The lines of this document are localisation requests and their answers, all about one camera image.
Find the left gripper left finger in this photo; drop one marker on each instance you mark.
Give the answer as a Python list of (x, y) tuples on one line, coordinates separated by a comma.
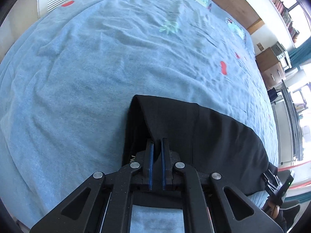
[(103, 202)]

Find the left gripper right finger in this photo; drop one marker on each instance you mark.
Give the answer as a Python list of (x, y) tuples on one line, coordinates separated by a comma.
[(211, 203)]

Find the black pants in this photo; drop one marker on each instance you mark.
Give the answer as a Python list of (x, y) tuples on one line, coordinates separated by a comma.
[(203, 138)]

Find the brown wooden nightstand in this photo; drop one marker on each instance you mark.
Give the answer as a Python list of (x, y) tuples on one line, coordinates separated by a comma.
[(270, 68)]

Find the blue patterned bed cover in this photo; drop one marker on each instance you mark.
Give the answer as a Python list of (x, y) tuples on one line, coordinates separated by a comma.
[(67, 84)]

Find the grey box on nightstand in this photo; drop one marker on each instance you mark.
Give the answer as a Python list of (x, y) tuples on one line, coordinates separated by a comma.
[(282, 55)]

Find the teal curtain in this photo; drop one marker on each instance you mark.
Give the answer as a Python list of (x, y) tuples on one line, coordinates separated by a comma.
[(301, 54)]

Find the bookshelf with books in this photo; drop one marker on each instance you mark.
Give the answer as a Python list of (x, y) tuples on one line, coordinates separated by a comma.
[(285, 8)]

